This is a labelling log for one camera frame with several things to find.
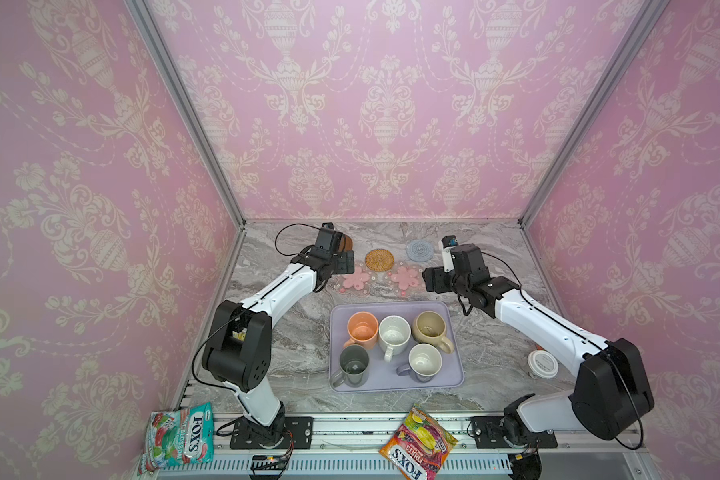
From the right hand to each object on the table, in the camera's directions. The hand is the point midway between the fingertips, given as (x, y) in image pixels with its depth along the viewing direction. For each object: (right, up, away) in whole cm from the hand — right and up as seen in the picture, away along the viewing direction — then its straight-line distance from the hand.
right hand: (437, 270), depth 87 cm
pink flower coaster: (-24, -6, +16) cm, 30 cm away
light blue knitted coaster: (-1, +6, +25) cm, 26 cm away
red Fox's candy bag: (-8, -40, -16) cm, 44 cm away
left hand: (-29, +3, +7) cm, 30 cm away
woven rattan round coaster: (-16, +2, +23) cm, 28 cm away
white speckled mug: (-12, -19, +2) cm, 23 cm away
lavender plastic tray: (-16, -29, -3) cm, 34 cm away
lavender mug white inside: (-4, -26, -2) cm, 26 cm away
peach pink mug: (-22, -18, +3) cm, 28 cm away
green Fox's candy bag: (-66, -39, -15) cm, 78 cm away
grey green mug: (-24, -27, -4) cm, 36 cm away
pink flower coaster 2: (-7, -4, +17) cm, 19 cm away
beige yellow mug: (-2, -17, +3) cm, 18 cm away
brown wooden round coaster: (-28, +9, +27) cm, 40 cm away
